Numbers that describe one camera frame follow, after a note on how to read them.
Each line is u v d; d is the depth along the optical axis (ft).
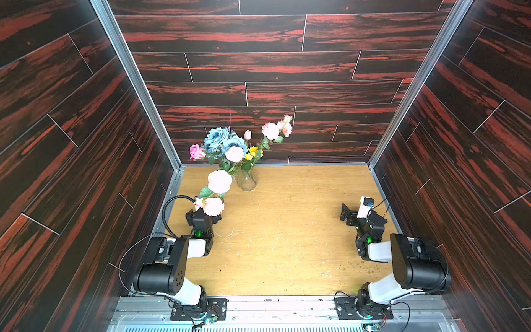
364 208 2.58
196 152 2.31
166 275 1.45
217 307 2.41
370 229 2.30
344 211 2.77
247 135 3.06
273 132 2.75
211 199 2.14
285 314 2.44
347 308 2.41
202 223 2.31
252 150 3.08
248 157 3.13
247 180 3.32
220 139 2.48
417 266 1.51
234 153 2.22
